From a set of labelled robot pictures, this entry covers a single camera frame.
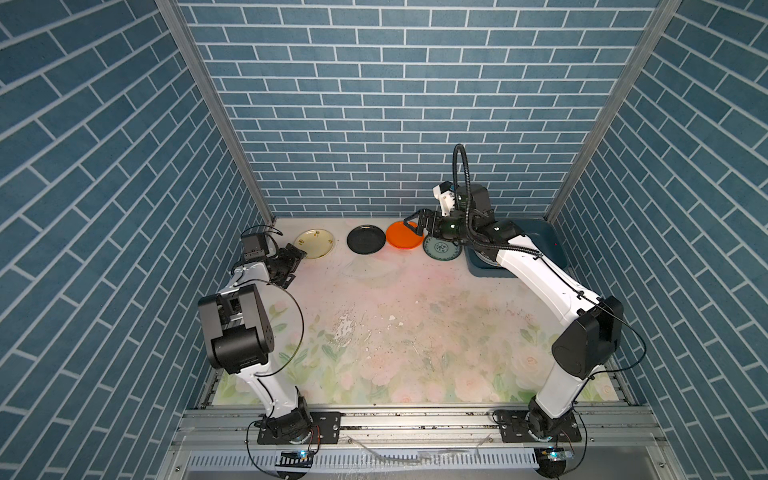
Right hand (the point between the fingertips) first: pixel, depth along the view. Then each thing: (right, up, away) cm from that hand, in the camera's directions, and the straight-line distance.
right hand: (413, 220), depth 79 cm
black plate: (-16, -5, +35) cm, 39 cm away
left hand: (-36, -11, +17) cm, 41 cm away
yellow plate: (-35, -6, +34) cm, 49 cm away
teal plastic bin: (+52, -2, +35) cm, 62 cm away
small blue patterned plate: (+12, -8, +33) cm, 36 cm away
